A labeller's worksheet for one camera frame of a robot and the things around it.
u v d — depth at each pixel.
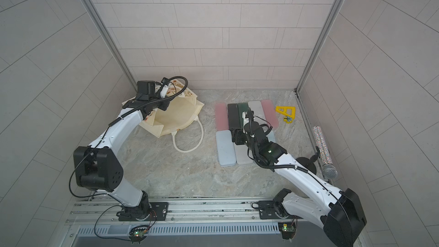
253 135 0.55
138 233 0.64
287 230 0.68
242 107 1.06
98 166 0.43
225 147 0.89
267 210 0.71
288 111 1.06
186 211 0.72
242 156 0.85
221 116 1.02
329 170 0.60
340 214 0.37
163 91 0.73
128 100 0.61
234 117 1.03
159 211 0.71
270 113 1.06
